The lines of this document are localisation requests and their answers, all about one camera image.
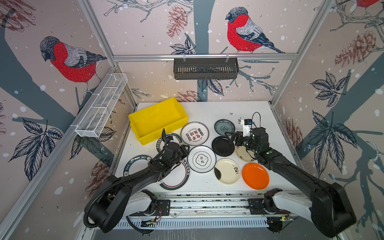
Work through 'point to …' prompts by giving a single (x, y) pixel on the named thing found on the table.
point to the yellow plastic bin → (157, 119)
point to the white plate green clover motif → (201, 159)
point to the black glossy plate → (221, 147)
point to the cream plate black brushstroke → (227, 171)
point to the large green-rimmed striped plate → (177, 177)
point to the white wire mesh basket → (101, 105)
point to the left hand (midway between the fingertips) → (191, 145)
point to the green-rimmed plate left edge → (136, 164)
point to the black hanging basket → (206, 68)
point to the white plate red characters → (194, 133)
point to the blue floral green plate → (222, 126)
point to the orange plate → (255, 175)
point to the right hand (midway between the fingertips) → (231, 131)
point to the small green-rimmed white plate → (176, 139)
